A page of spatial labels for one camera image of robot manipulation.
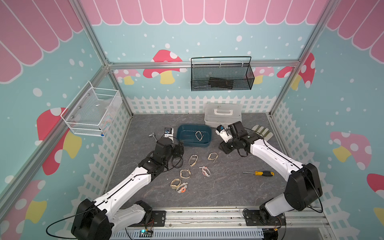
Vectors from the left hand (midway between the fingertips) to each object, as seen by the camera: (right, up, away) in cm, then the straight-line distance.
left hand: (175, 142), depth 81 cm
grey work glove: (+60, +6, +27) cm, 66 cm away
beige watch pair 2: (+13, +3, +24) cm, 28 cm away
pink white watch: (+17, -17, +6) cm, 25 cm away
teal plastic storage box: (+10, +3, +24) cm, 26 cm away
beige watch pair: (+23, -12, +13) cm, 29 cm away
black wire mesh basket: (+26, +43, +13) cm, 52 cm away
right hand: (+26, -2, +5) cm, 27 cm away
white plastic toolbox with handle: (+26, +18, +24) cm, 40 cm away
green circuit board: (-14, -44, -9) cm, 47 cm away
